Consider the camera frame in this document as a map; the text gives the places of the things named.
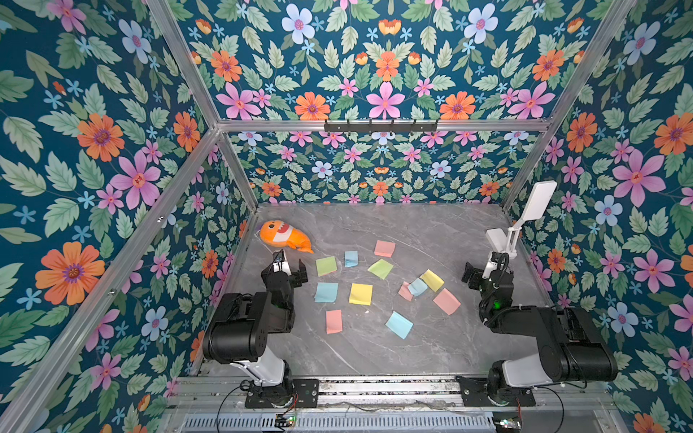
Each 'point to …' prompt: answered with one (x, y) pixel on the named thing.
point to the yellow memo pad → (430, 279)
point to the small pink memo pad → (405, 291)
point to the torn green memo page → (326, 265)
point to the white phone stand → (533, 208)
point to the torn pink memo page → (334, 321)
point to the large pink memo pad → (384, 248)
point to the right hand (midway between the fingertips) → (489, 264)
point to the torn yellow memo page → (361, 294)
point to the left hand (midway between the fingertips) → (287, 260)
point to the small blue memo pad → (418, 287)
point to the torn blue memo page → (327, 292)
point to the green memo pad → (381, 269)
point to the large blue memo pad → (399, 325)
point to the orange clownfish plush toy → (280, 234)
